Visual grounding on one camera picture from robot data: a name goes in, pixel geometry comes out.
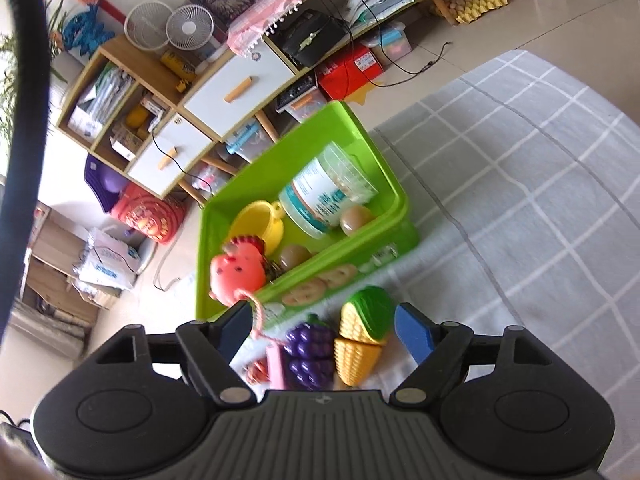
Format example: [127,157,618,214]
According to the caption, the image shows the grey checked tablecloth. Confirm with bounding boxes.
[369,50,639,479]

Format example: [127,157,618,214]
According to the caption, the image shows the clear cotton swab jar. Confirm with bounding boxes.
[279,142,378,240]

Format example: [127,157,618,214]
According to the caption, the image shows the black strap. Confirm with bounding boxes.
[0,0,52,340]

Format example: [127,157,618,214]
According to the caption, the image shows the black case on shelf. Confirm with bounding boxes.
[272,9,348,68]

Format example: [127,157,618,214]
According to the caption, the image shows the green plastic cookie box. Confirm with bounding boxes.
[195,101,419,327]

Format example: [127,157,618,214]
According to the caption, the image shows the clear storage bin blue lid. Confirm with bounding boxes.
[224,118,273,162]

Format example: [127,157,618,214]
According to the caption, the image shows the pink table runner cloth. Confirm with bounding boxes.
[226,0,381,57]

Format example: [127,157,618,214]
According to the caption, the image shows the small yellow toy pot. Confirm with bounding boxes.
[227,200,285,256]

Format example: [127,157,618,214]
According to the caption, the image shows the purple toy grapes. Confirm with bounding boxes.
[284,313,335,391]

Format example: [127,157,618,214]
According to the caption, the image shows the red cardboard box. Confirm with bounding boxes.
[316,42,384,101]

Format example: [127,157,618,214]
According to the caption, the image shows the pink toy pig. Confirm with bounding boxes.
[209,235,267,307]

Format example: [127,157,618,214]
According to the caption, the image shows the white desk fan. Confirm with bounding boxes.
[165,4,215,51]

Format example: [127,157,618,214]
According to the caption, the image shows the wooden tv cabinet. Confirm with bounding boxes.
[55,0,507,206]

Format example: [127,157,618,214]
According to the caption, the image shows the white paper bag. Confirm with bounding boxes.
[74,228,141,290]

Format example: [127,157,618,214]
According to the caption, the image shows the yellow toy corn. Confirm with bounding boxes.
[334,286,396,387]

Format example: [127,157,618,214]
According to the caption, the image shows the red printed bucket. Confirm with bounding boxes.
[110,183,186,244]

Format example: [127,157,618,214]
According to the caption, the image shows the yellow egg tray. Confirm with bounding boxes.
[430,0,509,25]

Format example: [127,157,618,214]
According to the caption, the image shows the brown toy ball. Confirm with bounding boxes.
[340,204,375,236]

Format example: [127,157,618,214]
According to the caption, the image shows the pink toy block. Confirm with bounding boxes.
[266,344,288,390]

